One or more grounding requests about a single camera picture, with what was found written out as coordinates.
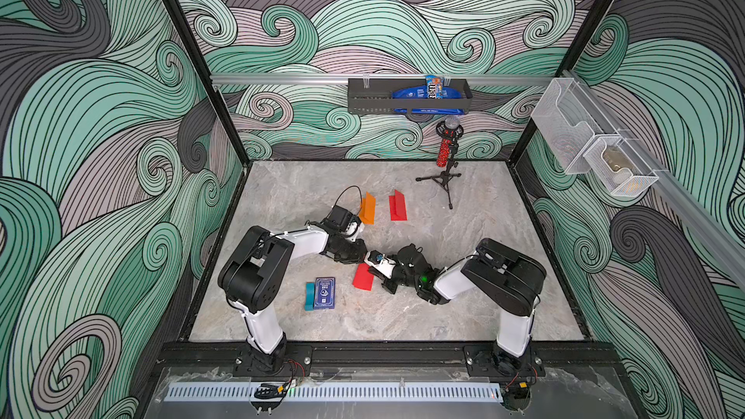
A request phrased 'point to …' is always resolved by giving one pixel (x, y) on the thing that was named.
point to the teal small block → (309, 297)
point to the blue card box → (325, 293)
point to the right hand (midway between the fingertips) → (374, 266)
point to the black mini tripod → (444, 178)
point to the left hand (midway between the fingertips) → (366, 256)
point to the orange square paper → (367, 209)
